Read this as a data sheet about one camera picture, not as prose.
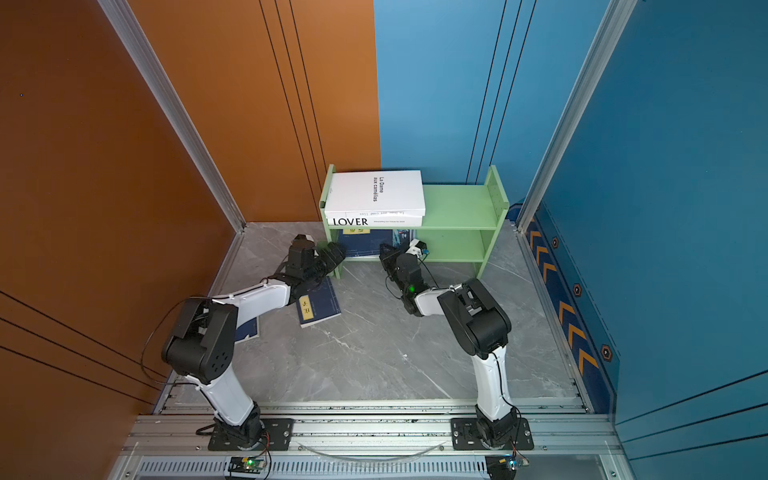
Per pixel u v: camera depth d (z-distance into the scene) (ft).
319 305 3.15
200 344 1.57
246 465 2.33
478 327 1.74
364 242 3.18
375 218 2.64
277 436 2.42
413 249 2.93
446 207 2.96
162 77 2.65
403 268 2.47
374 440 2.40
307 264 2.54
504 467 2.29
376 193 2.66
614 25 2.34
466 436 2.38
